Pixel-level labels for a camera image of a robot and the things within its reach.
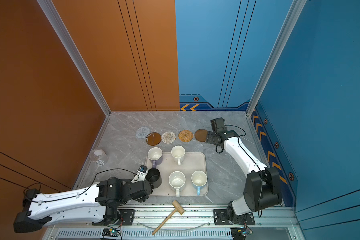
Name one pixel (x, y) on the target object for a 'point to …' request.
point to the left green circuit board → (110, 232)
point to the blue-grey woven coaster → (142, 132)
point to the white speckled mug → (177, 181)
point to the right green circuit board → (240, 233)
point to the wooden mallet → (178, 207)
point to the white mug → (178, 153)
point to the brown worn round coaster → (153, 138)
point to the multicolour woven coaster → (168, 137)
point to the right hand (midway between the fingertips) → (212, 138)
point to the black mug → (153, 176)
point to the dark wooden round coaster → (200, 135)
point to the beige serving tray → (189, 178)
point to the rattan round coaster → (185, 136)
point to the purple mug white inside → (155, 156)
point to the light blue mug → (199, 178)
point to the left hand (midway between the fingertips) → (146, 188)
